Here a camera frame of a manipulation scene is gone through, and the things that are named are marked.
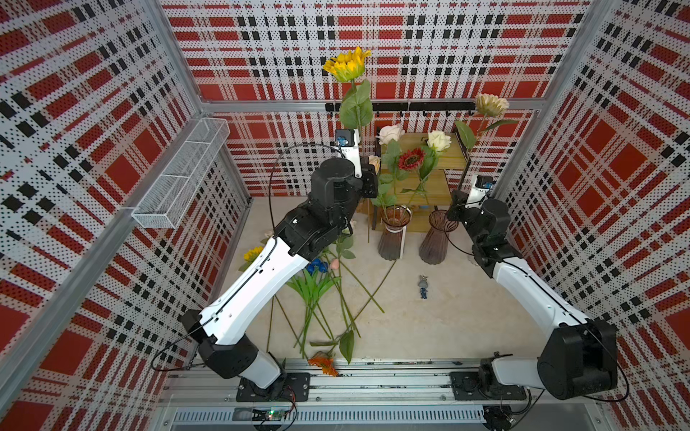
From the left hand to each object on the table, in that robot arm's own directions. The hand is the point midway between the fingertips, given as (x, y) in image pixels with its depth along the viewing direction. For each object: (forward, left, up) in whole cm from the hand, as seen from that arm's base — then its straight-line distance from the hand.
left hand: (370, 160), depth 60 cm
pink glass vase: (+9, -9, -33) cm, 35 cm away
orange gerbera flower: (-33, +13, -43) cm, 55 cm away
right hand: (+8, -27, -17) cm, 33 cm away
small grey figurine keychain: (-8, -19, -49) cm, 53 cm away
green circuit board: (-45, +27, -47) cm, 71 cm away
